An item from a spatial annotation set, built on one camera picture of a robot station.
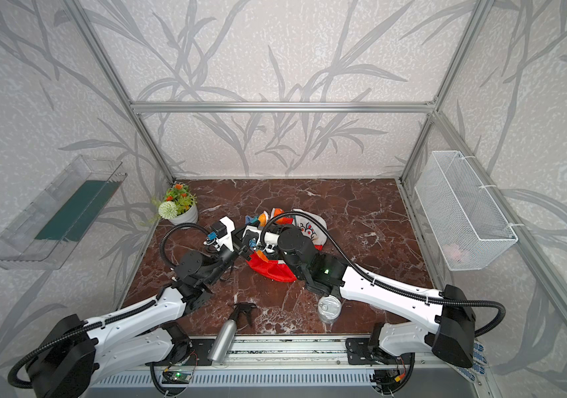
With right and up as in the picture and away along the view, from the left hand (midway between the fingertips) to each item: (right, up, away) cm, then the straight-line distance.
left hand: (260, 217), depth 68 cm
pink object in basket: (+57, -11, +4) cm, 58 cm away
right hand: (+4, +1, +2) cm, 4 cm away
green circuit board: (-25, -47, +3) cm, 53 cm away
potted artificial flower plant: (-33, +2, +21) cm, 39 cm away
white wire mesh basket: (+53, -2, -6) cm, 54 cm away
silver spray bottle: (-11, -35, +7) cm, 38 cm away
